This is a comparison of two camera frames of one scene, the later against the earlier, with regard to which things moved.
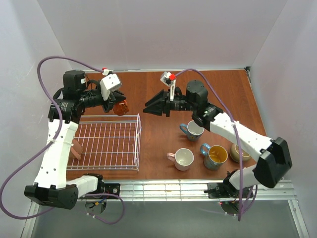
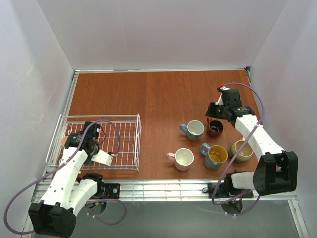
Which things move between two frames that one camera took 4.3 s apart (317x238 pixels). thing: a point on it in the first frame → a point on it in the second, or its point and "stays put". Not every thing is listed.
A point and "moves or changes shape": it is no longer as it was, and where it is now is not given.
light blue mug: [193, 131] stays put
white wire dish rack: [109, 142] stays put
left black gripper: [110, 104] → [91, 148]
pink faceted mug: [183, 158] stays put
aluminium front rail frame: [186, 191] stays put
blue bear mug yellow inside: [215, 155] stays put
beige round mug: [234, 153] stays put
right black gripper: [167, 106] → [213, 110]
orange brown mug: [121, 108] moves or changes shape
